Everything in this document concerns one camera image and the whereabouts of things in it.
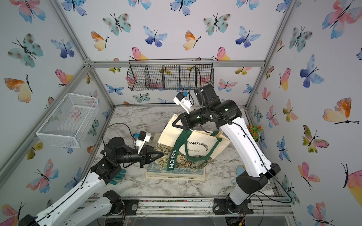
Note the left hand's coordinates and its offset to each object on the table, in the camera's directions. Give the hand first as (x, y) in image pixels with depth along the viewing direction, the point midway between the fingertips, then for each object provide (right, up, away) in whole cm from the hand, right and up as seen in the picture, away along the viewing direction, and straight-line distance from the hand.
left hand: (163, 155), depth 64 cm
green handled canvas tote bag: (+10, +3, -2) cm, 10 cm away
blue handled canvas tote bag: (+11, -17, +21) cm, 29 cm away
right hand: (+6, +15, -4) cm, 16 cm away
